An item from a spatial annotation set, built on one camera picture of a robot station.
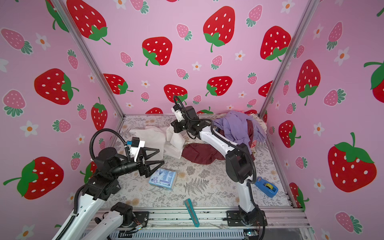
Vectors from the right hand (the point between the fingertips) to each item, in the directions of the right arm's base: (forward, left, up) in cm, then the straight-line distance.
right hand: (170, 123), depth 86 cm
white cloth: (-5, +2, -13) cm, 14 cm away
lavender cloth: (+11, -40, -7) cm, 42 cm away
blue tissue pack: (-26, 0, -17) cm, 31 cm away
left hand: (-27, -4, +8) cm, 28 cm away
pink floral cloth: (+22, -60, -16) cm, 66 cm away
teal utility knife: (-37, -16, -23) cm, 46 cm away
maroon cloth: (-5, -18, -23) cm, 30 cm away
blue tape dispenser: (-24, -58, -20) cm, 66 cm away
